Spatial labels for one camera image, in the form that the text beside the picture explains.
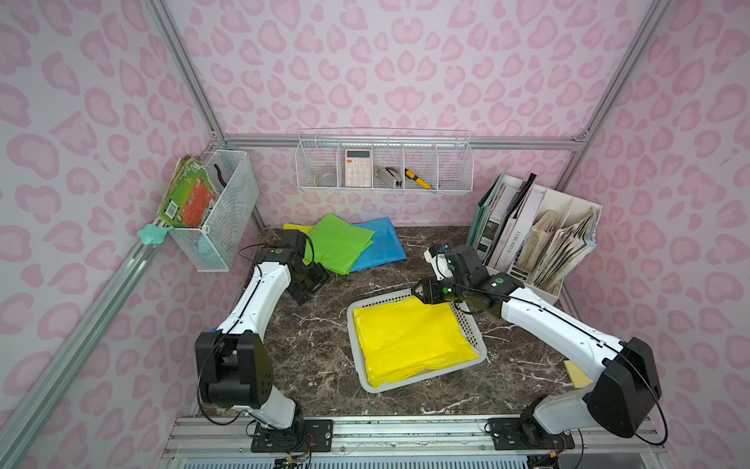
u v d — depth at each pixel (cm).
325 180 95
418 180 98
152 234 63
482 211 84
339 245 111
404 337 82
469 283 61
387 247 111
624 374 40
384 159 103
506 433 72
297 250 69
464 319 85
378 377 74
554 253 88
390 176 96
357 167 95
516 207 83
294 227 117
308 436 72
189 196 72
